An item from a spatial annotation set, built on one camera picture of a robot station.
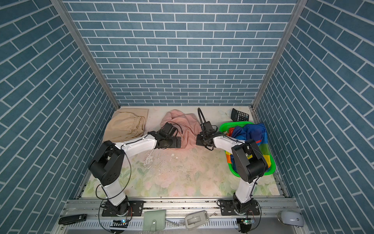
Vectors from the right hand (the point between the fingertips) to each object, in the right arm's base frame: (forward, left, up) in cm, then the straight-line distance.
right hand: (197, 139), depth 96 cm
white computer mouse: (-40, -46, +2) cm, 61 cm away
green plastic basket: (+9, -18, +3) cm, 20 cm away
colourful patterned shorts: (+4, -37, +7) cm, 38 cm away
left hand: (-4, +14, +1) cm, 15 cm away
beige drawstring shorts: (+8, +54, -1) cm, 55 cm away
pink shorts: (+9, +7, +2) cm, 12 cm away
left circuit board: (-48, +34, -7) cm, 59 cm away
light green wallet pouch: (-46, +17, -3) cm, 49 cm away
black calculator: (+25, -30, -2) cm, 39 cm away
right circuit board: (-42, -28, -6) cm, 51 cm away
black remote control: (-49, +59, -4) cm, 77 cm away
